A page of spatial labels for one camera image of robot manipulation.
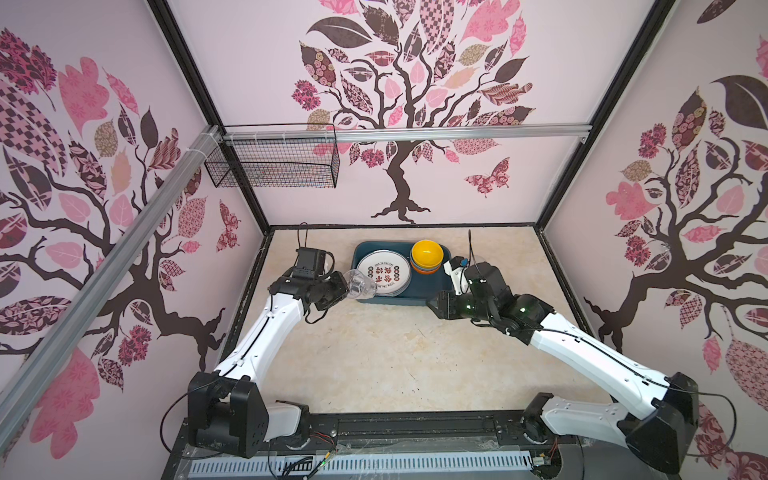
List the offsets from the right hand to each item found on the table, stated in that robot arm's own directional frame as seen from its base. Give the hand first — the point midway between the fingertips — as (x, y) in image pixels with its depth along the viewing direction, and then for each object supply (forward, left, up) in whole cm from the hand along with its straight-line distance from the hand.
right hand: (432, 297), depth 75 cm
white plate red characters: (+23, +11, -18) cm, 31 cm away
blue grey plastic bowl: (+20, -2, -15) cm, 26 cm away
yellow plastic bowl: (+27, -2, -14) cm, 30 cm away
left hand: (+5, +22, -5) cm, 23 cm away
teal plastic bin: (+16, +1, -20) cm, 26 cm away
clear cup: (+10, +21, -10) cm, 25 cm away
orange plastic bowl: (+21, -2, -18) cm, 27 cm away
